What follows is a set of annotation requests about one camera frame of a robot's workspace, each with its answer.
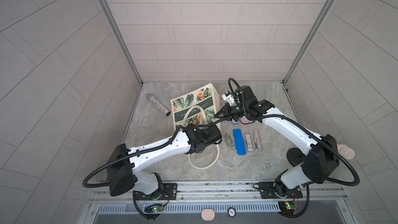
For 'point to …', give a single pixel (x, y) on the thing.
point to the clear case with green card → (230, 141)
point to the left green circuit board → (154, 208)
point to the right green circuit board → (287, 208)
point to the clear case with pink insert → (257, 140)
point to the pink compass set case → (244, 120)
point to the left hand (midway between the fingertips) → (192, 135)
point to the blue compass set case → (233, 122)
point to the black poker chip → (231, 212)
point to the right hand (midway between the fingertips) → (215, 116)
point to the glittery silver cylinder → (160, 106)
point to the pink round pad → (208, 214)
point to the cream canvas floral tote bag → (197, 108)
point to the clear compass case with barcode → (250, 142)
